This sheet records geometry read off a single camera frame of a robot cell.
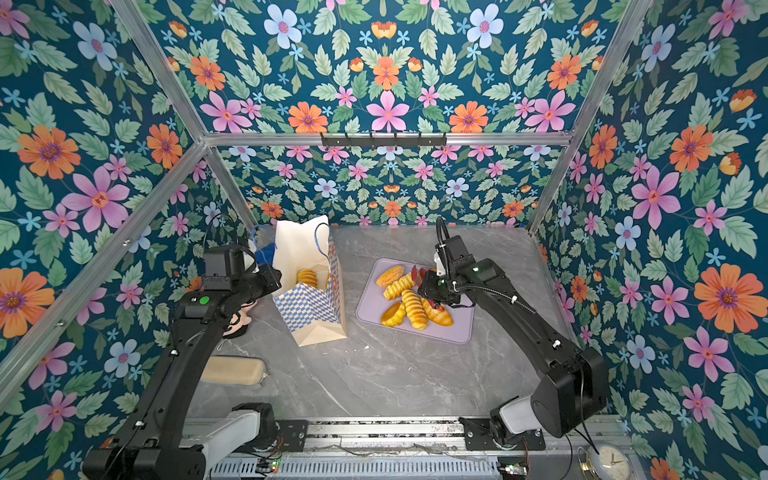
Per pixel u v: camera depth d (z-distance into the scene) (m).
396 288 0.95
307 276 1.00
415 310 0.91
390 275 0.99
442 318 0.91
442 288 0.67
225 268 0.54
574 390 0.40
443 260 0.62
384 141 0.93
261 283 0.66
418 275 0.90
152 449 0.37
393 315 0.89
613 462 0.67
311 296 0.75
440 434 0.75
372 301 0.97
